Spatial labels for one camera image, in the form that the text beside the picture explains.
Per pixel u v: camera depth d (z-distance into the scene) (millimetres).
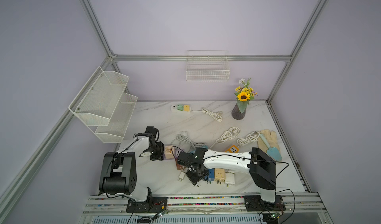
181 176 807
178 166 815
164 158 855
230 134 976
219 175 782
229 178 798
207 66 947
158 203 734
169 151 830
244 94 902
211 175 785
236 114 1069
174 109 1121
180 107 1077
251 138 954
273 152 925
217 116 1079
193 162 581
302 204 750
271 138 986
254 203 735
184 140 956
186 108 1081
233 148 907
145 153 824
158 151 799
